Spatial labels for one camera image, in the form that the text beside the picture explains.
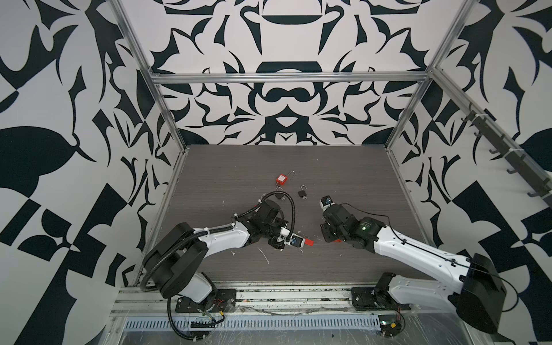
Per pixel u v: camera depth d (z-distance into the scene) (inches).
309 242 33.3
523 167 21.6
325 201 28.8
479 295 15.4
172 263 17.0
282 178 41.3
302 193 40.3
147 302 29.9
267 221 27.5
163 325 27.6
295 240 27.4
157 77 36.0
